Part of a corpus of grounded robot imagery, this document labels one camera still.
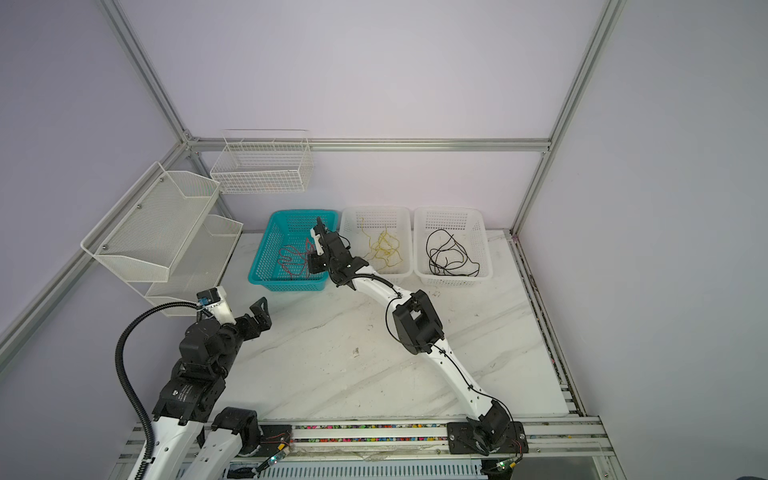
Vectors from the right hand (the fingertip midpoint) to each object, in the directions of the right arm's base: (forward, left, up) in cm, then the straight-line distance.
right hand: (304, 256), depth 97 cm
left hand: (-25, +6, +10) cm, 28 cm away
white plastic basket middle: (+24, -31, -8) cm, 40 cm away
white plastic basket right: (+24, -59, -9) cm, 64 cm away
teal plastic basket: (+23, +13, -9) cm, 28 cm away
